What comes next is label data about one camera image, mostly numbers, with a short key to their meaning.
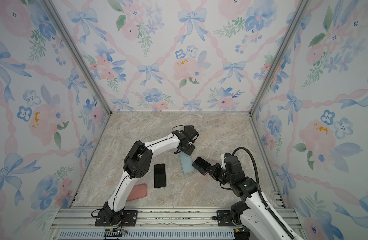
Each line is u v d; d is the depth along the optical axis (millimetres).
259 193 516
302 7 689
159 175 858
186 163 928
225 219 730
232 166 585
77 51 852
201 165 880
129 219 737
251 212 626
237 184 575
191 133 802
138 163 576
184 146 842
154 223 732
